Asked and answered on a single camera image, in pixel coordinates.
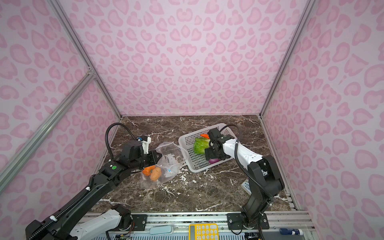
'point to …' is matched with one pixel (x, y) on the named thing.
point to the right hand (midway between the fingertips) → (214, 155)
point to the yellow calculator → (203, 231)
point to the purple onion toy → (213, 160)
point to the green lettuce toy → (200, 144)
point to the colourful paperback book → (246, 186)
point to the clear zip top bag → (173, 157)
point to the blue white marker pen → (291, 231)
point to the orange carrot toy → (205, 135)
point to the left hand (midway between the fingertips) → (163, 152)
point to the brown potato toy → (155, 174)
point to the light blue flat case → (161, 230)
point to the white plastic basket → (192, 161)
